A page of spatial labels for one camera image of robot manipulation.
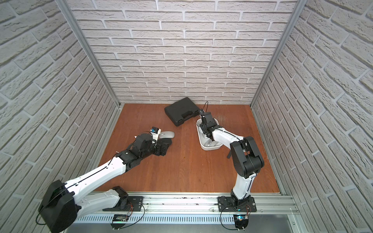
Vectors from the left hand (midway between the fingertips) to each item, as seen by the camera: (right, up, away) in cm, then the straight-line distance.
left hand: (164, 140), depth 82 cm
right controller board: (+41, -39, -11) cm, 57 cm away
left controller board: (-20, -39, -12) cm, 45 cm away
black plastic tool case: (+8, +19, +27) cm, 34 cm away
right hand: (+29, +11, +15) cm, 35 cm away
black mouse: (-1, -3, +15) cm, 16 cm away
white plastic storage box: (+26, -4, +15) cm, 30 cm away
